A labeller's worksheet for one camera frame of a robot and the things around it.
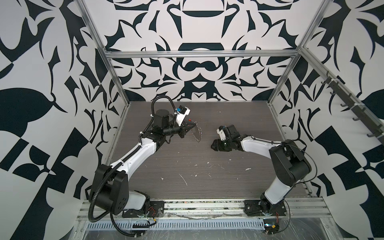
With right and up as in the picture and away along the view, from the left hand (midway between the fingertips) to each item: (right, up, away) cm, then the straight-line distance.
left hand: (195, 121), depth 77 cm
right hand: (+13, -15, +16) cm, 25 cm away
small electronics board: (+35, -49, -6) cm, 61 cm away
